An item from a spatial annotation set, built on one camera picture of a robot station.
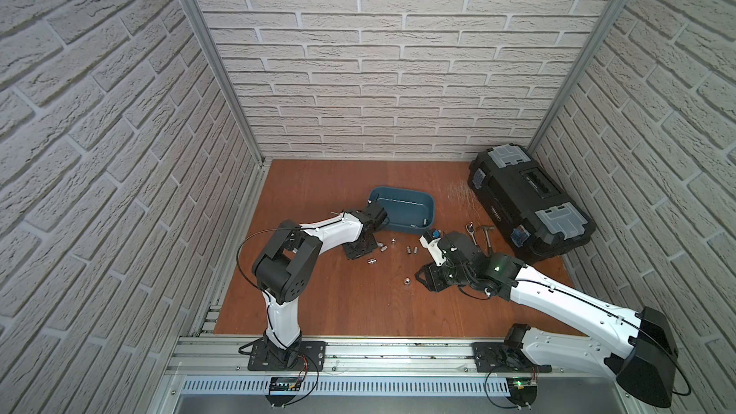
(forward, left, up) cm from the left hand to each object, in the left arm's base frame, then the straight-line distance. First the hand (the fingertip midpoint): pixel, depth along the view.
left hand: (369, 247), depth 94 cm
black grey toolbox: (+1, -50, +18) cm, 53 cm away
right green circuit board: (-40, -39, -1) cm, 56 cm away
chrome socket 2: (-2, -13, +1) cm, 13 cm away
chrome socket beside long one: (-1, -5, +1) cm, 5 cm away
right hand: (-14, -16, +11) cm, 24 cm away
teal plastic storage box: (+15, -15, -1) cm, 21 cm away
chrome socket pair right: (-5, -1, +1) cm, 6 cm away
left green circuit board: (-39, +22, -4) cm, 45 cm away
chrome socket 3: (-1, -15, +1) cm, 16 cm away
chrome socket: (+2, -8, +1) cm, 9 cm away
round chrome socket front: (-12, -12, +1) cm, 17 cm away
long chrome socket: (+1, -4, 0) cm, 4 cm away
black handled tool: (+6, -41, +2) cm, 42 cm away
